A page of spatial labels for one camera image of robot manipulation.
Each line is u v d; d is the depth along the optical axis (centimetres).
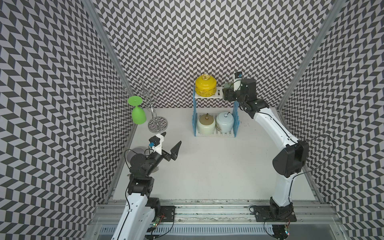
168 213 72
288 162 49
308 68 89
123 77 102
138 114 85
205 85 83
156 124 109
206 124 95
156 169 85
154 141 56
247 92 62
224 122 97
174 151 65
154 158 61
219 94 91
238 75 69
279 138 51
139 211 49
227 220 72
